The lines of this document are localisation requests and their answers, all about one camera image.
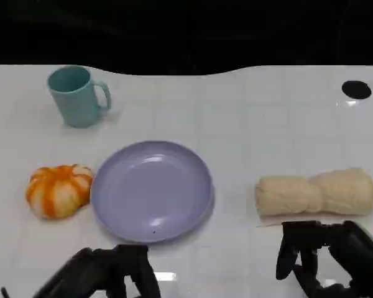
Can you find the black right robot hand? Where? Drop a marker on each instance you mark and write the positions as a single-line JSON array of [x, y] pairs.
[[354, 248]]

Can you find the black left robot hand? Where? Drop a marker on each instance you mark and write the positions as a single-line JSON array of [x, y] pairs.
[[105, 270]]

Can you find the beige towel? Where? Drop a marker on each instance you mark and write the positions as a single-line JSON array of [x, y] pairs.
[[317, 194]]

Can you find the lilac plate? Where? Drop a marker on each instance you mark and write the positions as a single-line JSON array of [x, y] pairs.
[[152, 192]]

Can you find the orange and white bread roll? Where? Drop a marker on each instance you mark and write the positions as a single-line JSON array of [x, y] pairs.
[[59, 192]]

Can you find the pale green mug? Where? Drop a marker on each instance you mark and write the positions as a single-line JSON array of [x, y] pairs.
[[76, 102]]

